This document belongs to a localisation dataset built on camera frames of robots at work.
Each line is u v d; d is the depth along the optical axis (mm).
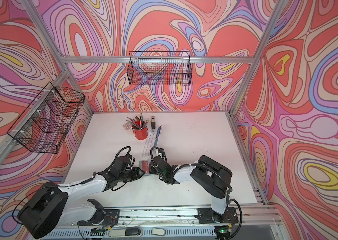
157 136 942
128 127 1079
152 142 960
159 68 984
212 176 497
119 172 678
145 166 889
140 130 964
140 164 907
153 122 1087
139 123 1013
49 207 414
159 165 678
